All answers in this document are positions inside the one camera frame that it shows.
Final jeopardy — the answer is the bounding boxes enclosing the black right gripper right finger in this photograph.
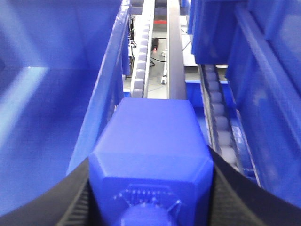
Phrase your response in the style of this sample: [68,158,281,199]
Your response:
[206,145,301,226]

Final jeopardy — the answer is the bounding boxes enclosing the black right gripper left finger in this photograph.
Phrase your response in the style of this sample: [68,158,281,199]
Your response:
[0,157,100,226]

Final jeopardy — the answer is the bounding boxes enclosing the blue plastic box with knob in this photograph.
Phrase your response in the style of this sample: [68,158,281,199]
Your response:
[88,97,214,226]

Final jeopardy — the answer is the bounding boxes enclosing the large blue plastic bin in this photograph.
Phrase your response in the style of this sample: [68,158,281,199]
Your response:
[0,0,132,217]

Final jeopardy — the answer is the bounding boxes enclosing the steel rack with roller tracks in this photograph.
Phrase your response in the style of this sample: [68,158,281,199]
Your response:
[129,0,263,189]

